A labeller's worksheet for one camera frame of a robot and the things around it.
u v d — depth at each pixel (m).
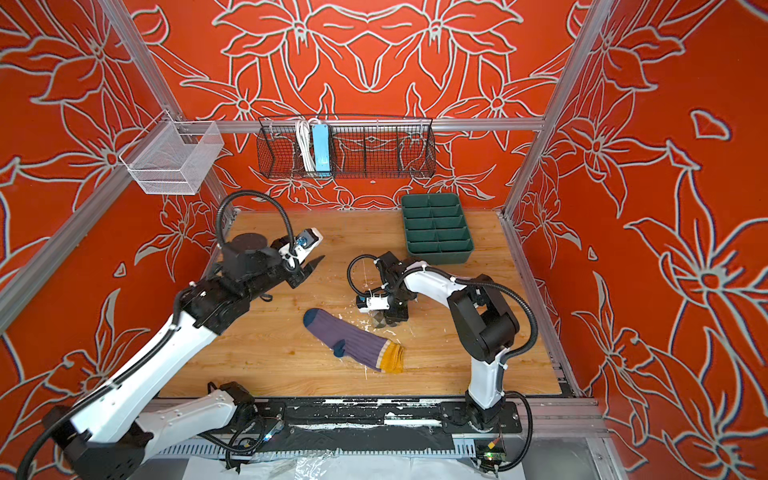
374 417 0.74
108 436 0.38
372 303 0.79
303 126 0.88
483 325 0.49
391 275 0.69
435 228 1.06
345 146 1.00
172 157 0.92
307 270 0.61
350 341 0.85
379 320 0.85
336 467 0.67
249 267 0.47
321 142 0.89
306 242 0.55
